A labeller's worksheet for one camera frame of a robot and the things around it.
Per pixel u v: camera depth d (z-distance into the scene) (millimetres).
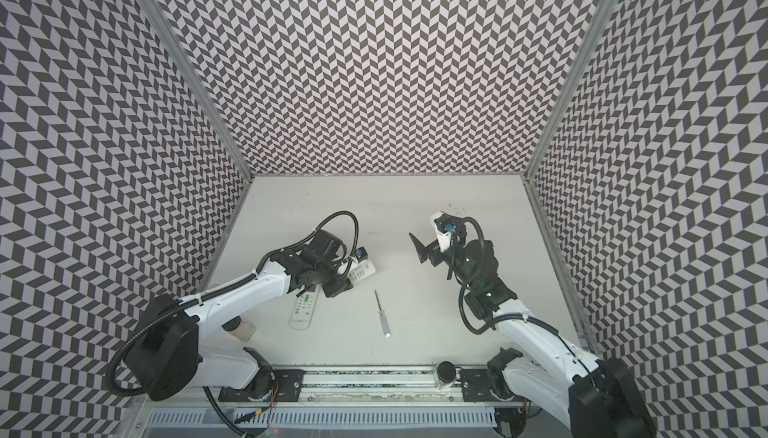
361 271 845
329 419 692
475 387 737
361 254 754
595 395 394
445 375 694
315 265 643
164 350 408
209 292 470
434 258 679
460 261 654
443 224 617
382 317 843
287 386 727
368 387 737
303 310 844
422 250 679
